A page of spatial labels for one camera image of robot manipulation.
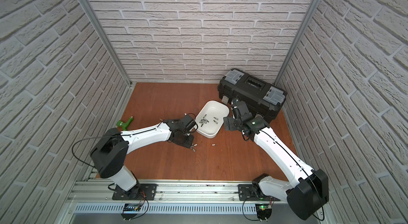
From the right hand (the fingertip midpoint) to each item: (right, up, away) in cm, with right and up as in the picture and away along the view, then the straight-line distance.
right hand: (237, 119), depth 81 cm
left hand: (-25, -13, +6) cm, 29 cm away
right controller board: (+10, -41, -11) cm, 43 cm away
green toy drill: (-70, -4, +14) cm, 71 cm away
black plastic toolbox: (+16, +11, +9) cm, 22 cm away
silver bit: (-10, -3, +20) cm, 22 cm away
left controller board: (-52, -40, -8) cm, 66 cm away
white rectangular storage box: (-14, -2, +21) cm, 25 cm away
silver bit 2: (-12, -16, +8) cm, 22 cm away
